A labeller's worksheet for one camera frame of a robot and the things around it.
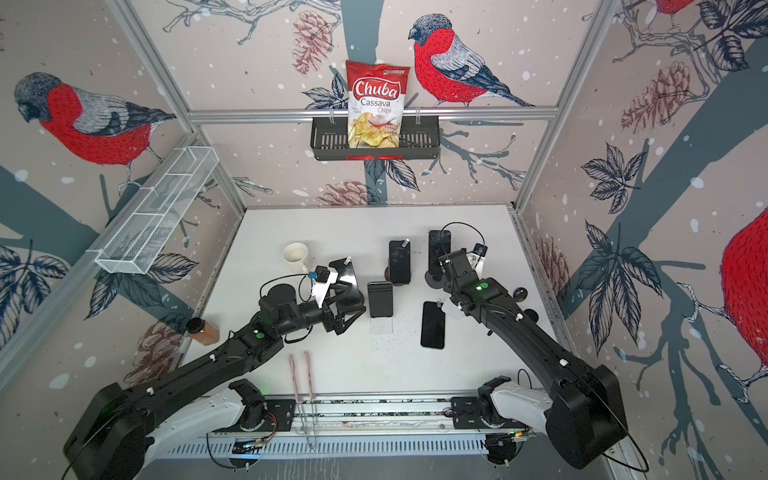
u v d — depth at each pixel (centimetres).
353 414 76
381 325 88
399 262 95
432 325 111
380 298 82
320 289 66
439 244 97
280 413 73
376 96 83
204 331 81
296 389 79
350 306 90
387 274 95
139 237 73
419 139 95
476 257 72
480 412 72
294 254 98
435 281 101
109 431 39
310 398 76
